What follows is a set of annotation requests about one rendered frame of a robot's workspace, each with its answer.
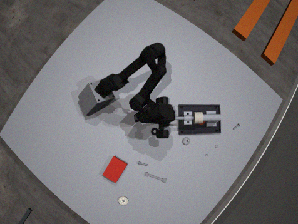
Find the red rectangular block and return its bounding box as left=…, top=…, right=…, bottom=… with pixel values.
left=103, top=156, right=127, bottom=183

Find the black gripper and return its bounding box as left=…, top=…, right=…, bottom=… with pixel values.
left=153, top=96, right=172, bottom=138

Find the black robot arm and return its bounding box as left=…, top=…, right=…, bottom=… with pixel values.
left=95, top=43, right=175, bottom=123

